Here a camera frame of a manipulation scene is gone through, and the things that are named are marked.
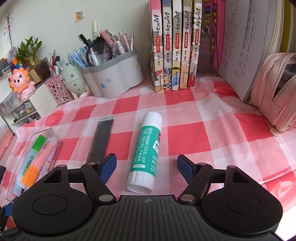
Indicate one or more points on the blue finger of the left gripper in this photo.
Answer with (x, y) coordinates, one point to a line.
(8, 209)

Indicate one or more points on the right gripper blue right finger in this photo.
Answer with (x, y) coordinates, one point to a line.
(187, 168)

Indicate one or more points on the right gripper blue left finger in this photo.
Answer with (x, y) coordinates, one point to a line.
(106, 167)

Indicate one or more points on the light blue marker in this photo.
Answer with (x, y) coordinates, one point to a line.
(18, 188)

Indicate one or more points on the pink orange highlighter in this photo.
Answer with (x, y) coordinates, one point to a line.
(35, 170)

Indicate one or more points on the green white glue stick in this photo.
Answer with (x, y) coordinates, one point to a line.
(144, 165)

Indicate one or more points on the lilac printed pen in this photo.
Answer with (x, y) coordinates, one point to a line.
(49, 161)

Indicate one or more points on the green highlighter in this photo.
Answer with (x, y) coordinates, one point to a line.
(29, 158)

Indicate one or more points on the clear acrylic pen box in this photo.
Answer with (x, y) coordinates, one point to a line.
(48, 133)

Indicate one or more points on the black remote control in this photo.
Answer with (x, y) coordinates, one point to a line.
(2, 172)

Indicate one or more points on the red white checkered cloth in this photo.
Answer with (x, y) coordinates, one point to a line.
(207, 123)

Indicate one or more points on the pink box at desk edge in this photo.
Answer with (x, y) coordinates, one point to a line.
(6, 138)

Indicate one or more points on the grey white flower pen holder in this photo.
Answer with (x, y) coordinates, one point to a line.
(114, 77)

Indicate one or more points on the white mini drawer unit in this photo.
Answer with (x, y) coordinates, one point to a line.
(18, 113)

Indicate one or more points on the pink perforated pen holder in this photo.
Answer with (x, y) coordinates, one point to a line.
(58, 90)

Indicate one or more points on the green egg pen holder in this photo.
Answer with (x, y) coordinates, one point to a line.
(75, 82)

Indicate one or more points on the black magnifying glass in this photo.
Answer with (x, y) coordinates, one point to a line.
(98, 54)

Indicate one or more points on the pink pencil case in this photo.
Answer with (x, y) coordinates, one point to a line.
(273, 91)

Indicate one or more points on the pink lion toy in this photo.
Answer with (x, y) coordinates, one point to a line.
(21, 84)

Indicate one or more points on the colourful rubik cube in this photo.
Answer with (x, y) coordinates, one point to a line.
(17, 64)

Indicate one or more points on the bamboo plant in pot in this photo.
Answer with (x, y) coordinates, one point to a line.
(26, 52)

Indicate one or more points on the pink spine book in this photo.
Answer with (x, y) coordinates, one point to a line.
(156, 52)

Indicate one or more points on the pink abacus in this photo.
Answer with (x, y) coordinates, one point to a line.
(213, 19)

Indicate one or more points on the cream spine book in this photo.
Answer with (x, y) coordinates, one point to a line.
(177, 42)

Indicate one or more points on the red striped spine book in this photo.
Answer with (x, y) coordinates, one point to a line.
(186, 42)

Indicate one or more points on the blue spine book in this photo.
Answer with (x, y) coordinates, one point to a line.
(167, 43)

